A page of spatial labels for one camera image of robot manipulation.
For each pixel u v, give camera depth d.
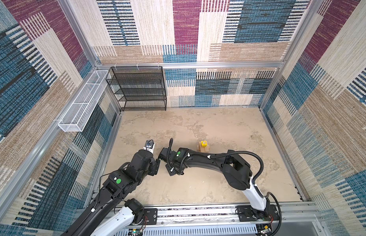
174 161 0.65
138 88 1.09
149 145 0.61
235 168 0.54
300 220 0.73
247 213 0.73
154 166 0.64
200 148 0.87
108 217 0.57
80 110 0.74
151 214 0.73
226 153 0.51
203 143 0.87
